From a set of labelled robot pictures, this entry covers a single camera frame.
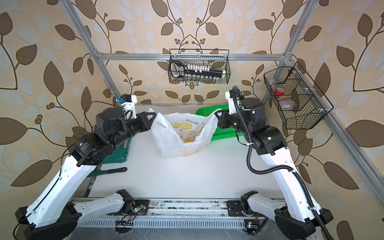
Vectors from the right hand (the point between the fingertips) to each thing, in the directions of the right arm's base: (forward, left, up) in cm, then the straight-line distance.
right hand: (214, 112), depth 63 cm
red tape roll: (+20, -38, -6) cm, 43 cm away
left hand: (-2, +25, +3) cm, 25 cm away
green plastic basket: (+10, -7, -31) cm, 34 cm away
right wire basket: (+14, -47, -9) cm, 49 cm away
